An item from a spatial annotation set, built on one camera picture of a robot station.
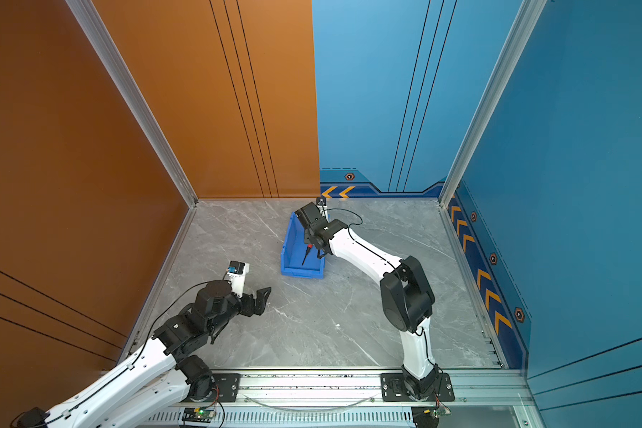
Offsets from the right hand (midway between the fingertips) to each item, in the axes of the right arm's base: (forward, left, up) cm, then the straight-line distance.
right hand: (314, 231), depth 91 cm
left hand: (-20, +16, 0) cm, 25 cm away
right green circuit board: (-50, -31, -16) cm, 61 cm away
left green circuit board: (-50, +30, -16) cm, 60 cm away
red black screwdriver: (+1, +4, -14) cm, 14 cm away
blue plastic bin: (+1, +9, -13) cm, 16 cm away
